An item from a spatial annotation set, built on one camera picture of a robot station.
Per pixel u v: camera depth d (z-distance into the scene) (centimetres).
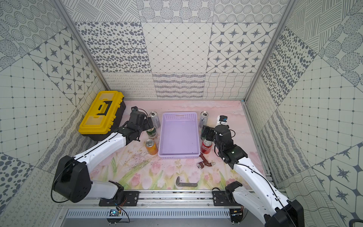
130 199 74
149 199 76
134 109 76
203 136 71
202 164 83
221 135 56
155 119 94
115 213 71
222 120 67
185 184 78
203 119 93
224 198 73
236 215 72
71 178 41
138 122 67
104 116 88
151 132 89
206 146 84
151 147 83
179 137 100
